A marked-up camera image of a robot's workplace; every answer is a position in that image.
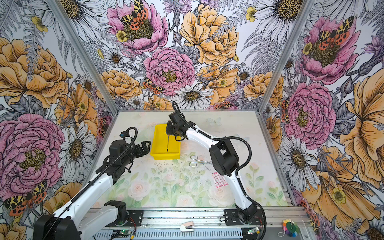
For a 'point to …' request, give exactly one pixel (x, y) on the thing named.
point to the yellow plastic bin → (159, 150)
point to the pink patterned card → (219, 180)
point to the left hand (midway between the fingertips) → (144, 148)
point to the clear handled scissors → (197, 161)
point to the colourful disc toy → (290, 228)
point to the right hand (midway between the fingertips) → (168, 133)
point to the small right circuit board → (255, 230)
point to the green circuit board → (125, 232)
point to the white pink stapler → (187, 226)
